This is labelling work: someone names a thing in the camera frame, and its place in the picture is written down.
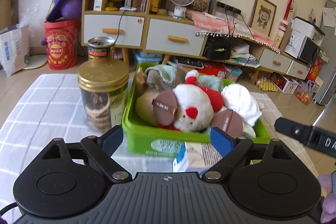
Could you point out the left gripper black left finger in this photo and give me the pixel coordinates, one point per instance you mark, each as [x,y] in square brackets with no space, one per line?
[111,140]

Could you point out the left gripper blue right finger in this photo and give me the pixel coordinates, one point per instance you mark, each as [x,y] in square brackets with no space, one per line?
[221,141]

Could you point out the white plush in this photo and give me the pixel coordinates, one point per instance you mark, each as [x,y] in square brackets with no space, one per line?
[197,104]

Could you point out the white sock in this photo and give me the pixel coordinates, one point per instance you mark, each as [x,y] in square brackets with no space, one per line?
[238,98]

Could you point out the doll with blue bonnet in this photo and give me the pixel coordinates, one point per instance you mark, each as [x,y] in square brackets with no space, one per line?
[211,82]

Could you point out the grey green knitted cloth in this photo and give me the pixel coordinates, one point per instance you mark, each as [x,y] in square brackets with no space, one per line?
[160,77]

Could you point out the pink fluffy plush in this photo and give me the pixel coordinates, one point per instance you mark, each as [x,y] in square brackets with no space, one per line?
[144,107]

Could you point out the green plastic bin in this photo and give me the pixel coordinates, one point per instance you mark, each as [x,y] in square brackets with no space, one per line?
[165,141]

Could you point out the blue white milk carton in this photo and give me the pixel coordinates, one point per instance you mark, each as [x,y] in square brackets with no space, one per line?
[196,157]

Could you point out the gold lid glass jar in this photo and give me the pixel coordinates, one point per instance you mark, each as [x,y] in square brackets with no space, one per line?
[103,86]

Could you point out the brown round powder puff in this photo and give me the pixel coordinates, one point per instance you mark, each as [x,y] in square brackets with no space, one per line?
[165,107]

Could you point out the grey checked tablecloth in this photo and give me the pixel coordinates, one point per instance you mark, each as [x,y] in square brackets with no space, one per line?
[52,107]

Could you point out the yellow egg tray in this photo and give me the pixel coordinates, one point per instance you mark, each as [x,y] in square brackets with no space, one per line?
[265,84]

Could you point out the red box under cabinet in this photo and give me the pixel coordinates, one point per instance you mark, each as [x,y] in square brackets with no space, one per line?
[213,68]

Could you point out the small tin can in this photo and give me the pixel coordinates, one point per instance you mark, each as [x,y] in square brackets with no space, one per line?
[101,47]

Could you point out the black bag on shelf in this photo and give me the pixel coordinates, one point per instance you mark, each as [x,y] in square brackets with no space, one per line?
[217,48]

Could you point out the white microwave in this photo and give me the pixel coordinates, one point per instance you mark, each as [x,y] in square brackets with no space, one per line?
[305,40]

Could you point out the red cartoon bucket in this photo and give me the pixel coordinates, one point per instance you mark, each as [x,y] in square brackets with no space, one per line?
[60,39]

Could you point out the pink cloth on cabinet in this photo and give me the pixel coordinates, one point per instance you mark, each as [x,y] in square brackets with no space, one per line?
[206,24]

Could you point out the framed cartoon girl picture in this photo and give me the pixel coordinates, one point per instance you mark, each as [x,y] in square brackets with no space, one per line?
[263,15]

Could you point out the white paper bag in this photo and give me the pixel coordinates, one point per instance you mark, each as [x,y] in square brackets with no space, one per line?
[15,48]

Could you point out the wooden cabinet with drawers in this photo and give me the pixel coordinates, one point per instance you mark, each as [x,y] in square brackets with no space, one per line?
[170,27]

